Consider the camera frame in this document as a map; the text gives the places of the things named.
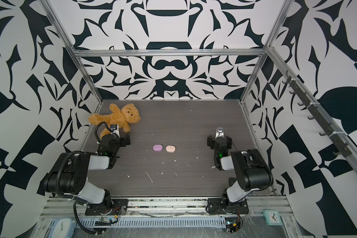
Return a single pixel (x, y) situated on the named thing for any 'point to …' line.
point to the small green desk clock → (272, 217)
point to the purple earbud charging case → (157, 148)
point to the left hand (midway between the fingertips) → (119, 130)
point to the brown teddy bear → (129, 114)
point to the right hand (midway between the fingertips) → (220, 134)
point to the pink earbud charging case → (170, 148)
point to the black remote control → (232, 180)
